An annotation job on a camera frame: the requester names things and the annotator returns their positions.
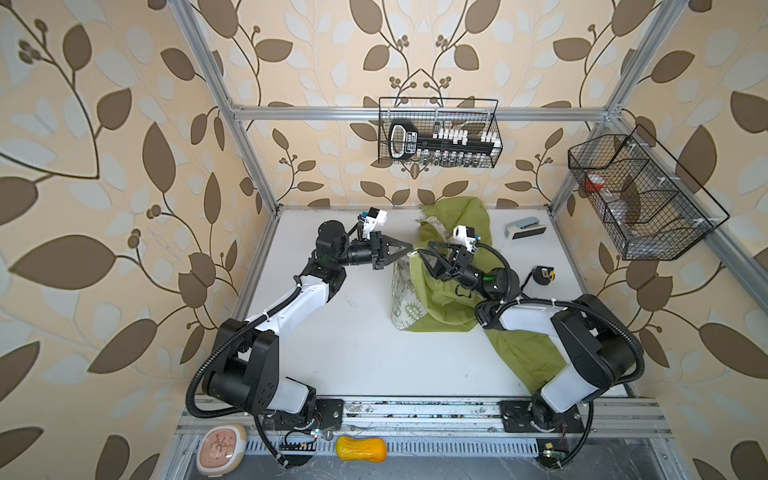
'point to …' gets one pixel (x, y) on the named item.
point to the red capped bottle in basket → (594, 181)
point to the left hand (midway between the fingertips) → (413, 250)
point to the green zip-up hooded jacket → (424, 301)
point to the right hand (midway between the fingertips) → (425, 254)
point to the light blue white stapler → (524, 228)
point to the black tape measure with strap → (543, 275)
